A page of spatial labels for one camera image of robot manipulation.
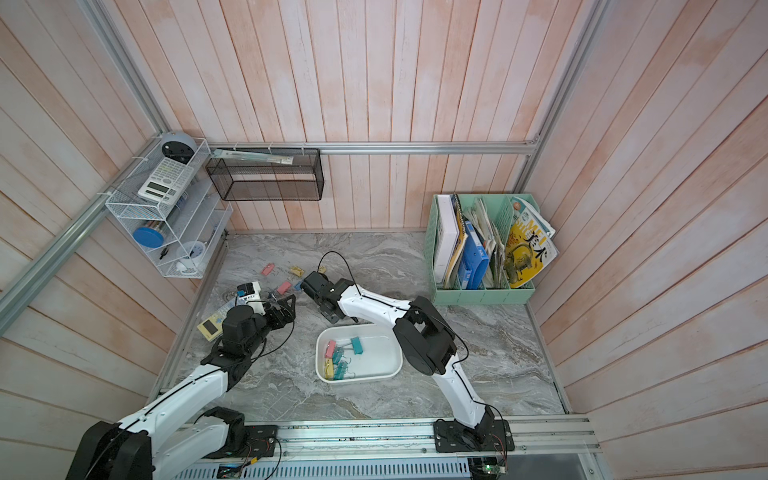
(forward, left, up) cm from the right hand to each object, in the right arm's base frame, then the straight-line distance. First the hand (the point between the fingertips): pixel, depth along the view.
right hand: (339, 301), depth 95 cm
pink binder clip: (-15, +1, -3) cm, 15 cm away
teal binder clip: (-20, -2, -3) cm, 20 cm away
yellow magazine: (+14, -60, +12) cm, 63 cm away
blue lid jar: (+2, +47, +28) cm, 55 cm away
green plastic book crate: (+20, -47, +20) cm, 55 cm away
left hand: (-5, +15, +8) cm, 17 cm away
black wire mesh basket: (+39, +38, +19) cm, 58 cm away
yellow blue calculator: (-8, +40, -3) cm, 41 cm away
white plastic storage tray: (-15, -5, -5) cm, 17 cm away
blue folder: (+5, -41, +12) cm, 43 cm away
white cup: (+7, +45, +15) cm, 48 cm away
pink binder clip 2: (+15, +29, -3) cm, 33 cm away
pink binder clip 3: (+8, +21, -4) cm, 23 cm away
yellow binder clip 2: (-20, +1, -3) cm, 21 cm away
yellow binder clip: (+15, +18, -4) cm, 23 cm away
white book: (+12, -33, +20) cm, 40 cm away
